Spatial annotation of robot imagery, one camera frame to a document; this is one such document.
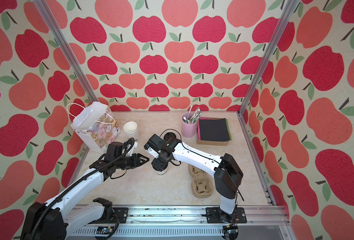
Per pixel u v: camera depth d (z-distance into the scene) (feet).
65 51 2.77
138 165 2.37
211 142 3.23
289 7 2.28
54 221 1.29
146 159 2.57
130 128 3.26
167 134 3.44
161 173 2.82
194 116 3.04
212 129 3.44
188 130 3.24
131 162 2.36
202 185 2.63
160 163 2.34
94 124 2.64
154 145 2.09
